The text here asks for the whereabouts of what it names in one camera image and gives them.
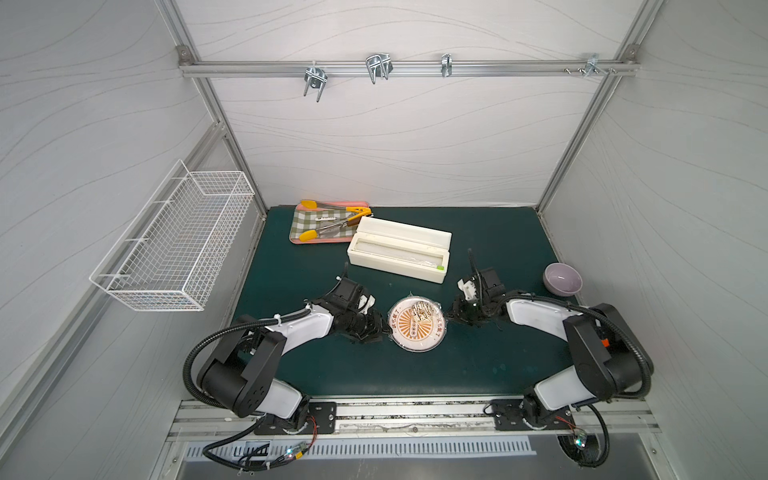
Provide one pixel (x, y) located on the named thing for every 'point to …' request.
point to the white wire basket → (168, 255)
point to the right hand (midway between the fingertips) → (446, 312)
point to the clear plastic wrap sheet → (417, 324)
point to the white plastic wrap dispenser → (414, 250)
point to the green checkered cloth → (324, 223)
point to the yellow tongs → (355, 213)
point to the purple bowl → (561, 279)
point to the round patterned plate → (417, 324)
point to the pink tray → (335, 203)
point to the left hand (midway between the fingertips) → (390, 335)
